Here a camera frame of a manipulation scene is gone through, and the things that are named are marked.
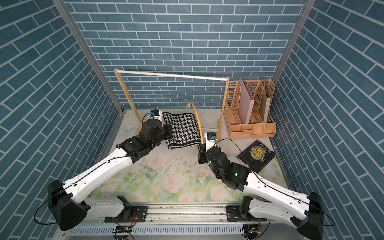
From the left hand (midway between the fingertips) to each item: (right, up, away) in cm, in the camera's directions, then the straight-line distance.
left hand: (176, 126), depth 75 cm
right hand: (+13, -9, -4) cm, 16 cm away
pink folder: (+40, +14, +12) cm, 44 cm away
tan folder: (+52, +14, +14) cm, 56 cm away
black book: (+48, -20, +18) cm, 55 cm away
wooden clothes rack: (-33, -2, +33) cm, 47 cm away
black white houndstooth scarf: (+4, -2, +3) cm, 5 cm away
